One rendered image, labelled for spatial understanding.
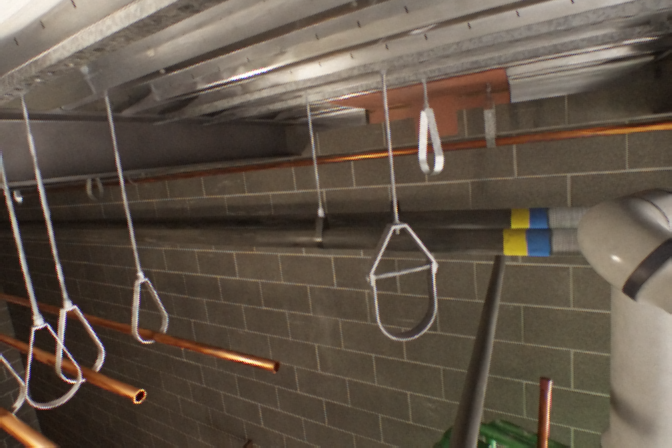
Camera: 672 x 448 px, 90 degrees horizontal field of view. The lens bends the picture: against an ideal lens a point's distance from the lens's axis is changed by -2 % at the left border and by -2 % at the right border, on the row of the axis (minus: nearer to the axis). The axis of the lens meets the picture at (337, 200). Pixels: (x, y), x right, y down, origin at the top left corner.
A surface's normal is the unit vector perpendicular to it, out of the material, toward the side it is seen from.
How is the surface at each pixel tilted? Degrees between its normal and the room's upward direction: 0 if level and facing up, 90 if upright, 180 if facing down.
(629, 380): 90
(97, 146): 90
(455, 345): 90
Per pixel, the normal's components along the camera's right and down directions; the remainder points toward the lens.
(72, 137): 0.88, -0.04
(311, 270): -0.47, 0.17
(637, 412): -0.80, 0.17
